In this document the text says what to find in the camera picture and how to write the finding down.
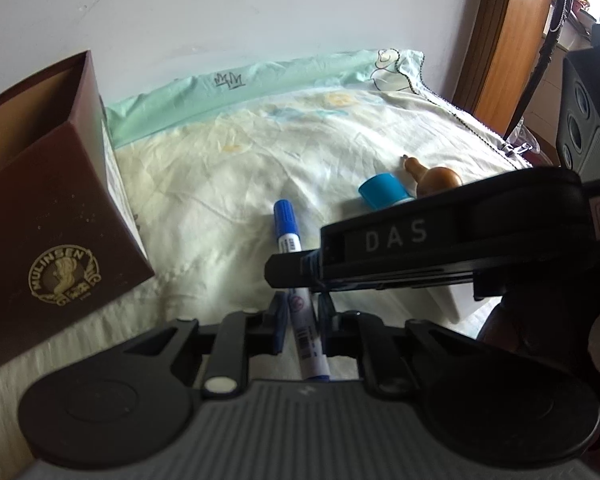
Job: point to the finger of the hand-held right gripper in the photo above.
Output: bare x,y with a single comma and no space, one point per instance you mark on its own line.
285,270

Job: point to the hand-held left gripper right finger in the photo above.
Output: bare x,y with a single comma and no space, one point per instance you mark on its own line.
325,325

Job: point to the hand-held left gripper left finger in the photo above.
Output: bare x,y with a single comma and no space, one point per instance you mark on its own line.
280,320

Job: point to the blue whiteboard marker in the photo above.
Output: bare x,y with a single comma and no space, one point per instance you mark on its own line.
310,340

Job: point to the wooden gourd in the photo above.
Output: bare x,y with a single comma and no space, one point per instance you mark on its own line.
437,180

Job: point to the translucent white plastic case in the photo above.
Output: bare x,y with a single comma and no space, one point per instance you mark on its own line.
450,305

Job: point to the white tube with blue cap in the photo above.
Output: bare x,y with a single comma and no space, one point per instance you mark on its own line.
380,192

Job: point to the brown cardboard box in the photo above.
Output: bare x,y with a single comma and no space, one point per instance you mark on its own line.
55,200

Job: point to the person's right hand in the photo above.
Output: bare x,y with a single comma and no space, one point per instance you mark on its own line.
540,325

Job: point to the clear plastic container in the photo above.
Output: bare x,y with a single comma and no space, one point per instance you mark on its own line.
520,142

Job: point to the cream printed bed sheet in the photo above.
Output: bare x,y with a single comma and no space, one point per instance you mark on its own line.
230,160

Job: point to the mint green cloth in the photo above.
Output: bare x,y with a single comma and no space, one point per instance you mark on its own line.
180,102

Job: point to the wooden bed frame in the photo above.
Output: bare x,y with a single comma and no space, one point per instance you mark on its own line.
510,35

